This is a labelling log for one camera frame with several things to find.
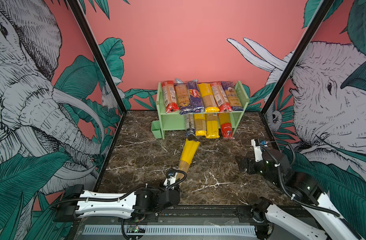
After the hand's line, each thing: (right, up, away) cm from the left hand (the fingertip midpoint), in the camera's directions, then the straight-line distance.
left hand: (180, 180), depth 75 cm
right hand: (+29, +15, -9) cm, 34 cm away
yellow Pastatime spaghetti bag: (+16, +44, +10) cm, 48 cm away
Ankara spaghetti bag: (+31, +46, +13) cm, 57 cm away
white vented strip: (-4, -22, -5) cm, 23 cm away
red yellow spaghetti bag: (+28, +26, +15) cm, 41 cm away
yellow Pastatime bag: (+12, +28, +17) cm, 35 cm away
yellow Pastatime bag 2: (+5, +15, +8) cm, 17 cm away
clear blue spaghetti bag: (+5, +28, +15) cm, 32 cm away
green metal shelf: (-4, +31, +22) cm, 38 cm away
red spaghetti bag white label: (+23, +45, +11) cm, 52 cm away
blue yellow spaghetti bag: (+1, +45, +10) cm, 46 cm away
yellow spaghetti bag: (+19, +28, +16) cm, 38 cm away
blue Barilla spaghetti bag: (+9, +45, +10) cm, 47 cm away
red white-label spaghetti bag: (-7, +45, +10) cm, 47 cm away
